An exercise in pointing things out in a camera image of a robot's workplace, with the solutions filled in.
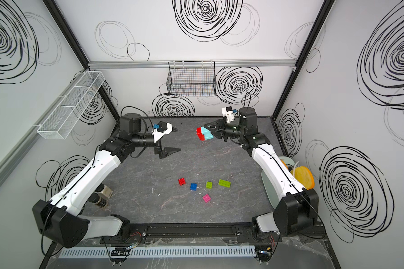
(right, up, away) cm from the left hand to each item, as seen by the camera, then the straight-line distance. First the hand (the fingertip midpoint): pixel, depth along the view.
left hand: (177, 138), depth 70 cm
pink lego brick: (+13, -30, +13) cm, 35 cm away
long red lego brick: (+10, +1, 0) cm, 10 cm away
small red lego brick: (-1, -24, +19) cm, 31 cm away
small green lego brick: (+14, -25, +17) cm, 34 cm away
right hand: (+12, +4, -1) cm, 13 cm away
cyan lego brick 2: (+12, +3, 0) cm, 12 cm away
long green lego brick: (+23, -25, +19) cm, 39 cm away
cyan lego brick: (+13, +1, +3) cm, 14 cm away
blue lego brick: (+6, -26, +17) cm, 32 cm away
